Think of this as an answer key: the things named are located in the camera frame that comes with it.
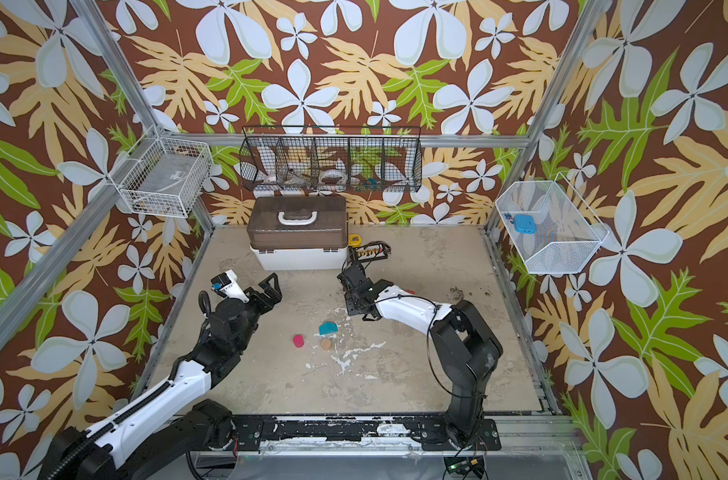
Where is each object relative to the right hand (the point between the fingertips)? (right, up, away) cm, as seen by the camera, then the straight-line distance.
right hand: (354, 301), depth 92 cm
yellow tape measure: (0, +20, +22) cm, 30 cm away
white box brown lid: (-19, +21, -1) cm, 28 cm away
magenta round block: (-17, -11, -3) cm, 21 cm away
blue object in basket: (+51, +24, -5) cm, 56 cm away
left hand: (-24, +8, -13) cm, 28 cm away
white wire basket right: (+56, +23, -8) cm, 61 cm away
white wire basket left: (-56, +38, -5) cm, 68 cm away
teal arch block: (-8, -8, -1) cm, 12 cm away
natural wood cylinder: (-8, -12, -5) cm, 15 cm away
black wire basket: (-8, +47, +6) cm, 48 cm away
